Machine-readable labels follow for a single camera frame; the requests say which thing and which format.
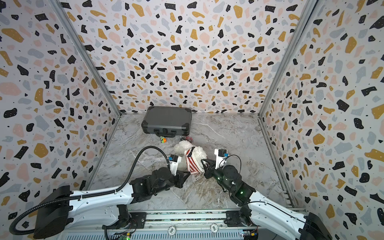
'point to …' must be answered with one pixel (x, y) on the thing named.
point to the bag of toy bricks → (188, 138)
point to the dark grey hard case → (167, 121)
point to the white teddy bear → (198, 154)
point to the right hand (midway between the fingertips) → (202, 157)
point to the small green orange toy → (163, 139)
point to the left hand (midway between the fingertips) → (194, 172)
